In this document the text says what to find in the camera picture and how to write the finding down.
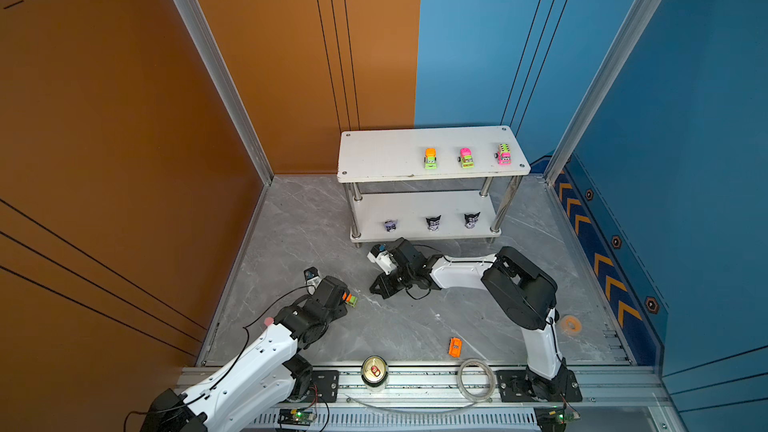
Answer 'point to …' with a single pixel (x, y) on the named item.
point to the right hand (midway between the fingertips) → (369, 292)
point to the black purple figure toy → (471, 219)
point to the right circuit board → (553, 418)
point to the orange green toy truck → (350, 299)
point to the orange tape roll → (564, 325)
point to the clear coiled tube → (492, 381)
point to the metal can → (374, 373)
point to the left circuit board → (296, 417)
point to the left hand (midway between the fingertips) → (338, 298)
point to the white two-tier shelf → (431, 184)
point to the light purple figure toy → (390, 225)
